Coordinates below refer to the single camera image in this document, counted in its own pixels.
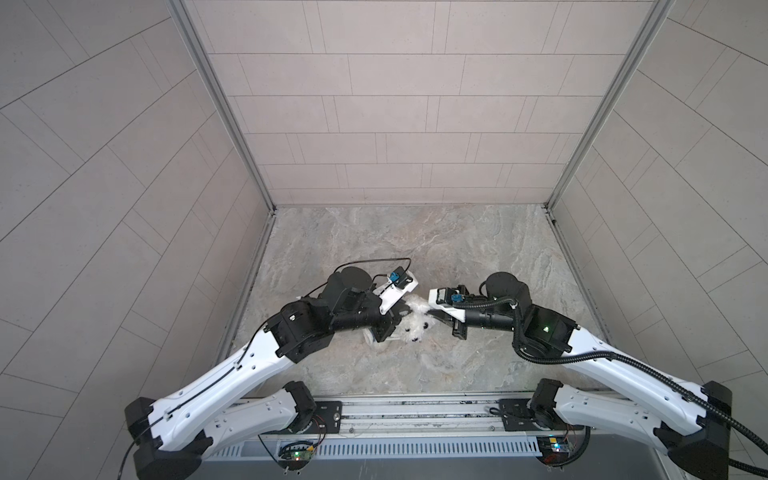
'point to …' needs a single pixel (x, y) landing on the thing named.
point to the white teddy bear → (417, 325)
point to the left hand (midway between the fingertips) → (416, 309)
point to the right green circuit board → (554, 449)
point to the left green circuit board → (296, 456)
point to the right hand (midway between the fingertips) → (424, 310)
